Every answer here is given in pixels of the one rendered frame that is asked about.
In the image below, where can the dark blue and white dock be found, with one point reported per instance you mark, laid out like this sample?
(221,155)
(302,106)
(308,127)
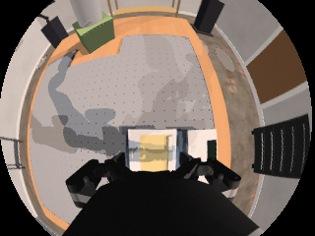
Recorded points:
(201,144)

